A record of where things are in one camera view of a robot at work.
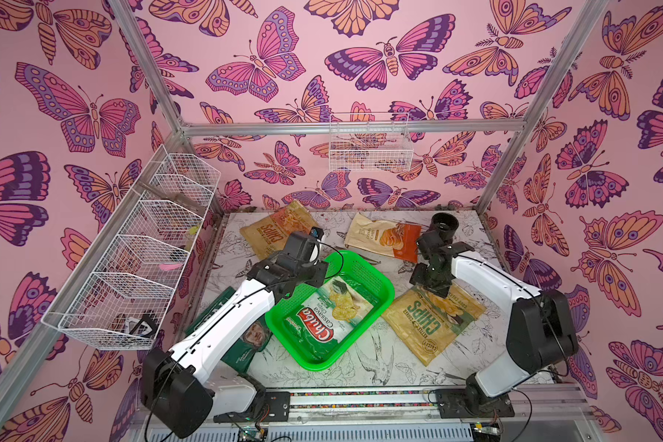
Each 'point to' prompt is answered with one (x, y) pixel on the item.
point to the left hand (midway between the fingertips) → (323, 263)
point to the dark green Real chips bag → (249, 340)
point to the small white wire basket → (370, 143)
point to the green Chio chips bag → (323, 320)
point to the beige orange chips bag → (398, 239)
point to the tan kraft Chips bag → (427, 322)
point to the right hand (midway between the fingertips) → (418, 286)
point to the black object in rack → (146, 326)
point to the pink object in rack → (169, 266)
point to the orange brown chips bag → (271, 233)
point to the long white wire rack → (123, 293)
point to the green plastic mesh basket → (352, 266)
